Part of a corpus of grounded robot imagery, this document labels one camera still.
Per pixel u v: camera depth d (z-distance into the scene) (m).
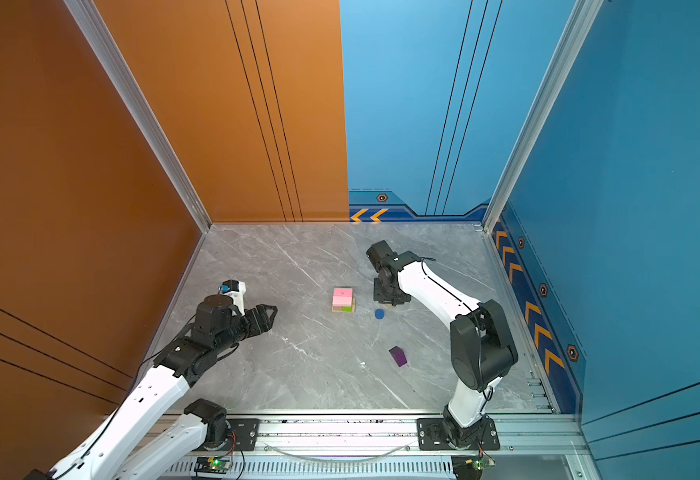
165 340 0.91
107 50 0.74
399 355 0.85
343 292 0.94
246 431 0.74
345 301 0.92
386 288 0.73
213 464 0.71
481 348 0.47
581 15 0.70
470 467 0.70
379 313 0.95
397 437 0.75
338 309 0.94
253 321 0.68
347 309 0.94
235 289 0.71
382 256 0.71
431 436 0.72
